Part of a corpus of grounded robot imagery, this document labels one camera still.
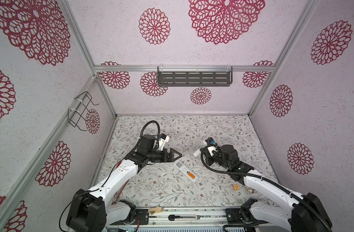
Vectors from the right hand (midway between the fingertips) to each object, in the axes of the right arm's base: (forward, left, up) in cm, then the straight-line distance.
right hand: (202, 147), depth 80 cm
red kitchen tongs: (-22, +46, -16) cm, 54 cm away
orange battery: (-9, +6, -17) cm, 20 cm away
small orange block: (-15, -20, -18) cm, 31 cm away
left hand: (-7, +14, -1) cm, 16 cm away
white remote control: (-6, +9, -17) cm, 20 cm away
